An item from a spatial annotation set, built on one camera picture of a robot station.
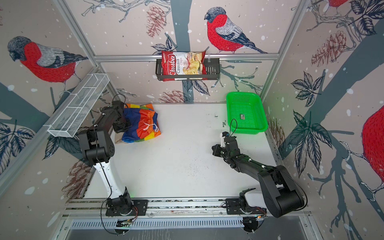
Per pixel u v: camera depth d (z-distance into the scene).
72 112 0.76
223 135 0.83
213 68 0.95
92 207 0.76
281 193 0.42
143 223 0.70
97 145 0.54
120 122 0.82
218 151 0.80
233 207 0.73
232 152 0.70
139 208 0.73
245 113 1.15
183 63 0.88
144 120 1.03
